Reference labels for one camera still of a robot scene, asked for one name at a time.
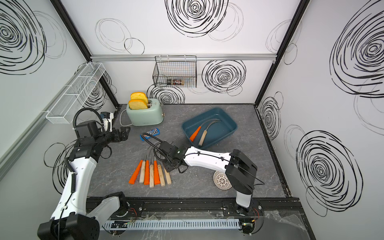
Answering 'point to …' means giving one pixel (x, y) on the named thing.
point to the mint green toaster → (152, 115)
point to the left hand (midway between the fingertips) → (120, 127)
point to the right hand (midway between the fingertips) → (168, 165)
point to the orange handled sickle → (196, 131)
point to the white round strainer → (221, 180)
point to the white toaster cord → (123, 125)
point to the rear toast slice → (139, 95)
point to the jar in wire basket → (178, 82)
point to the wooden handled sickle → (204, 134)
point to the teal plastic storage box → (216, 130)
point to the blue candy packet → (153, 132)
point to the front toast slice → (137, 104)
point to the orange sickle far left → (134, 176)
